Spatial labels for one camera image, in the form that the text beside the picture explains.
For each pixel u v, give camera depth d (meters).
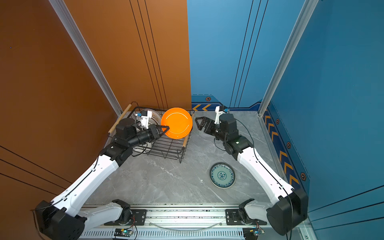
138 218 0.74
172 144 0.99
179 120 0.70
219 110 0.67
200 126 0.66
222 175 0.86
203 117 0.65
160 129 0.68
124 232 0.71
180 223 0.73
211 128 0.65
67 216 0.39
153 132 0.62
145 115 0.66
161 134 0.67
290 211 0.39
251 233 0.70
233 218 0.72
